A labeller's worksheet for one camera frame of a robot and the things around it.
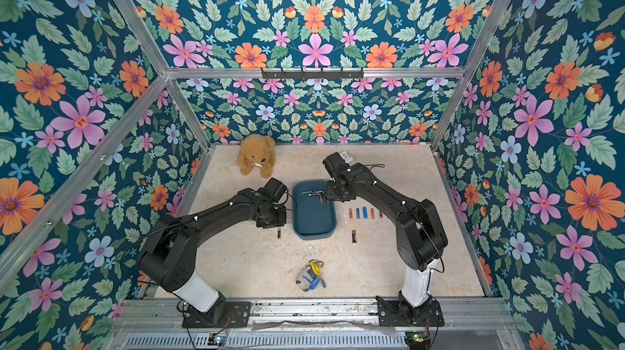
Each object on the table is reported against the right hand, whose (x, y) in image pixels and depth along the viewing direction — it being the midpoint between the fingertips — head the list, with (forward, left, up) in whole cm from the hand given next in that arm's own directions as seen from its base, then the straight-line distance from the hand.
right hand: (336, 193), depth 90 cm
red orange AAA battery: (-1, -6, -11) cm, 13 cm away
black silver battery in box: (+6, +10, -10) cm, 15 cm away
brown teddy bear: (+15, +32, +7) cm, 36 cm away
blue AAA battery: (-3, -9, -11) cm, 14 cm away
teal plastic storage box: (-3, +9, -10) cm, 14 cm away
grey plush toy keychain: (-28, +8, -6) cm, 30 cm away
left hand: (-9, +19, -6) cm, 21 cm away
